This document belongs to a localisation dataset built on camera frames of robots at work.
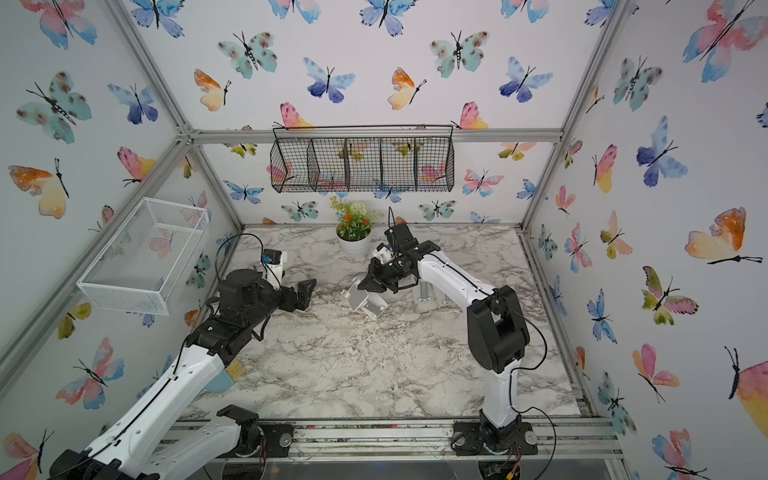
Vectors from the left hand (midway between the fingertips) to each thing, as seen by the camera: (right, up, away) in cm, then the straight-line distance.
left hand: (301, 274), depth 77 cm
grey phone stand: (+18, -9, +9) cm, 22 cm away
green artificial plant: (+12, +16, +21) cm, 29 cm away
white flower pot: (+10, +8, +28) cm, 30 cm away
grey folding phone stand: (+34, -7, +21) cm, 41 cm away
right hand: (+14, -3, +5) cm, 16 cm away
